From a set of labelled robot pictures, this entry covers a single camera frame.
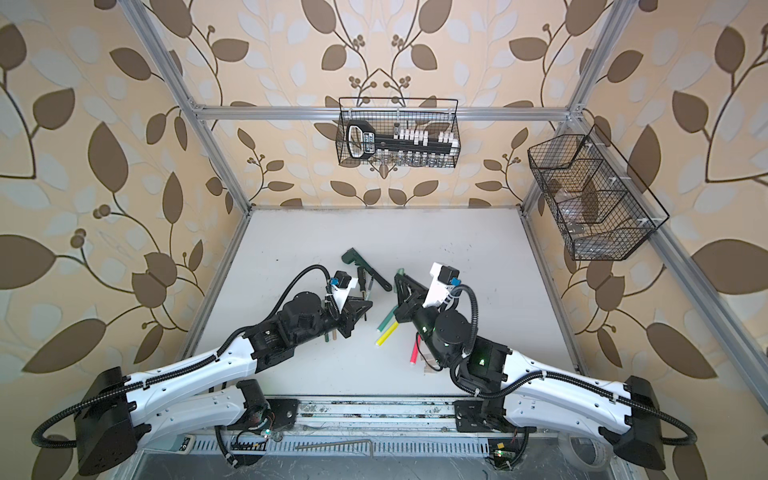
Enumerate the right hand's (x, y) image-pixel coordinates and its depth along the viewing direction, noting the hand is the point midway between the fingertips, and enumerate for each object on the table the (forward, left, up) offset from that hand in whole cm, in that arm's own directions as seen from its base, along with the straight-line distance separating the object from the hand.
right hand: (398, 282), depth 64 cm
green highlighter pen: (+6, +3, -30) cm, 31 cm away
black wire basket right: (+17, -52, +4) cm, 54 cm away
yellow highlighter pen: (0, +4, -31) cm, 31 cm away
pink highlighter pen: (-5, -5, -31) cm, 32 cm away
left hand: (+1, +6, -10) cm, 12 cm away
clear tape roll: (-29, -43, -30) cm, 60 cm away
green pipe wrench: (+28, +15, -29) cm, 43 cm away
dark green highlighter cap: (+2, -1, +2) cm, 2 cm away
